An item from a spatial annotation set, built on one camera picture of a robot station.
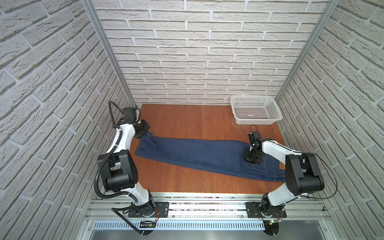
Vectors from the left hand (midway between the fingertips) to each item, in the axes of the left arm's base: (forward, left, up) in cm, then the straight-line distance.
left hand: (148, 126), depth 89 cm
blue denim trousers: (-14, -44, -14) cm, 48 cm away
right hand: (-17, -61, -14) cm, 65 cm away
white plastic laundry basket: (+19, -76, -7) cm, 79 cm away
